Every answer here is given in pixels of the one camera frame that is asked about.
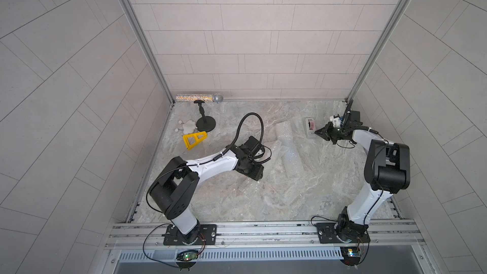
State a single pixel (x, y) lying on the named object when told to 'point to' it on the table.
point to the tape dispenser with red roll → (309, 126)
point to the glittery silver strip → (191, 97)
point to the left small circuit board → (187, 255)
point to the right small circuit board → (352, 255)
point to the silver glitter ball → (218, 97)
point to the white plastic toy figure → (189, 127)
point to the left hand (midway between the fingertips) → (260, 173)
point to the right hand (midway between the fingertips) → (316, 128)
